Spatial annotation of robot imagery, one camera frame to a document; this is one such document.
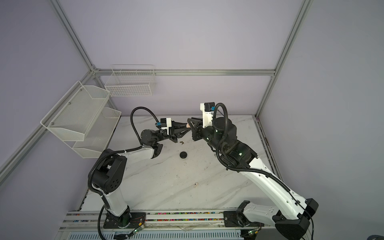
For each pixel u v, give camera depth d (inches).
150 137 25.0
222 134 16.9
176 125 26.6
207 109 19.6
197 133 20.6
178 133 26.9
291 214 14.8
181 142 41.1
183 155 38.7
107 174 19.1
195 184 33.7
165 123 23.8
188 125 26.1
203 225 28.8
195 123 24.1
